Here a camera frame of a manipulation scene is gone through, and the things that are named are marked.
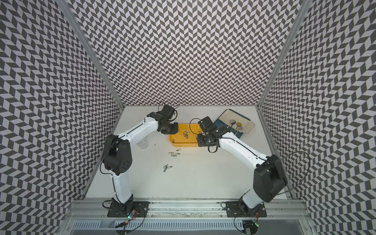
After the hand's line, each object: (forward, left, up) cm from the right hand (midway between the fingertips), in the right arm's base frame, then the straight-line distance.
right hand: (202, 143), depth 83 cm
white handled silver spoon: (+24, -22, -10) cm, 34 cm away
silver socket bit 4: (0, +21, -12) cm, 24 cm away
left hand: (+10, +16, -3) cm, 19 cm away
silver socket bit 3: (+2, +15, -10) cm, 19 cm away
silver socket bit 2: (+14, +11, -12) cm, 21 cm away
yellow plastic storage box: (+10, +15, -12) cm, 22 cm away
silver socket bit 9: (-11, +23, -11) cm, 28 cm away
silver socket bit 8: (-10, +20, -11) cm, 25 cm away
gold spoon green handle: (+22, -27, -11) cm, 36 cm away
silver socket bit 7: (-9, +22, -11) cm, 26 cm away
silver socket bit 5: (0, +16, -12) cm, 20 cm away
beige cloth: (+21, -33, -10) cm, 41 cm away
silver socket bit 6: (-1, +19, -12) cm, 23 cm away
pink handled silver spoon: (+19, -28, -12) cm, 36 cm away
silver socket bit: (+16, +10, -11) cm, 22 cm away
